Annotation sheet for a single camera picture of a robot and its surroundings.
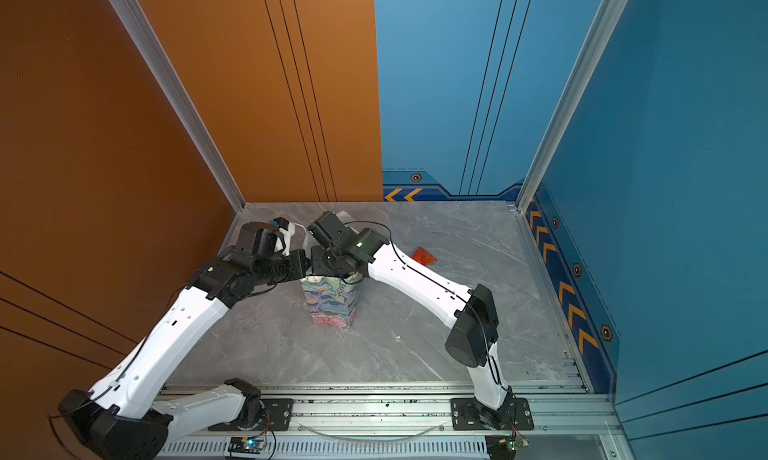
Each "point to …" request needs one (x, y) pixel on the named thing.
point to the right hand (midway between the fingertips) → (315, 262)
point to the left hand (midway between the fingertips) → (314, 258)
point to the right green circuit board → (518, 442)
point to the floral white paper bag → (333, 299)
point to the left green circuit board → (246, 445)
